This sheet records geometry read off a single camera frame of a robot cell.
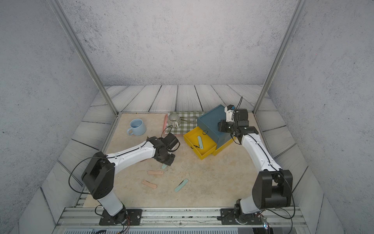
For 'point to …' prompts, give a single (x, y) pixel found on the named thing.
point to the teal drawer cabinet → (208, 122)
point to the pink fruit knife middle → (149, 172)
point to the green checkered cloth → (189, 121)
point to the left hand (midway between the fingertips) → (171, 162)
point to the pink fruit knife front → (149, 184)
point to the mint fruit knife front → (182, 184)
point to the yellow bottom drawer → (218, 150)
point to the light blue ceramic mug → (137, 128)
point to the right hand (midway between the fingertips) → (219, 125)
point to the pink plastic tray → (164, 134)
